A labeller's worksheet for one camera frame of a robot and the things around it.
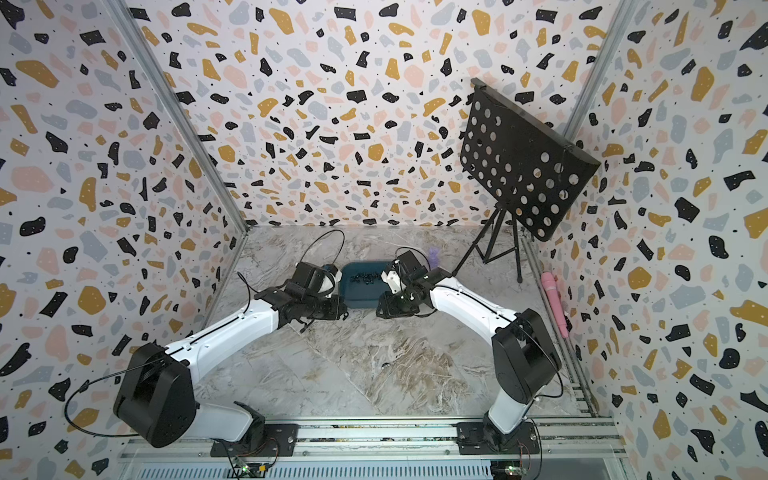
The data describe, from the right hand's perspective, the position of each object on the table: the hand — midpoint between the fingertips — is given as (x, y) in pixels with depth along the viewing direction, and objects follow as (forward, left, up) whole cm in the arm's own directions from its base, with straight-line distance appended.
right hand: (381, 313), depth 84 cm
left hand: (+1, +9, +1) cm, 9 cm away
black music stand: (+28, -39, -7) cm, 48 cm away
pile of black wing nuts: (+21, +8, -11) cm, 25 cm away
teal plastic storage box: (+18, +10, -13) cm, 24 cm away
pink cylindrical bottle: (+21, -58, -14) cm, 63 cm away
